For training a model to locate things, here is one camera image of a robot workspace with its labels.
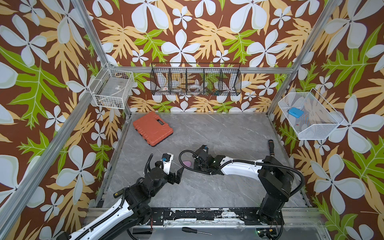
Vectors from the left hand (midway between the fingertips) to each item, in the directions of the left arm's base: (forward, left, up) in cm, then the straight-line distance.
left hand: (175, 162), depth 76 cm
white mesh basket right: (+22, -74, +13) cm, 78 cm away
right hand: (+4, -10, -13) cm, 16 cm away
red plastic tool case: (+32, +19, -12) cm, 39 cm away
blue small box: (+27, -68, +11) cm, 74 cm away
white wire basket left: (+39, +38, +17) cm, 57 cm away
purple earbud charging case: (+6, -6, -14) cm, 17 cm away
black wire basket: (+53, -11, +15) cm, 56 cm away
